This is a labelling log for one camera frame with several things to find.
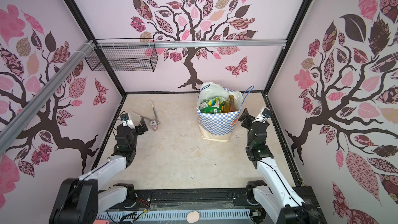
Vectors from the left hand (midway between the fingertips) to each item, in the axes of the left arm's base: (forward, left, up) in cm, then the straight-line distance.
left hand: (136, 122), depth 86 cm
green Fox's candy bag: (+8, -44, +4) cm, 45 cm away
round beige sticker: (-43, -33, -13) cm, 56 cm away
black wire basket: (+37, +9, +20) cm, 44 cm away
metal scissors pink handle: (+4, -7, -8) cm, 12 cm away
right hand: (-1, -64, +10) cm, 65 cm away
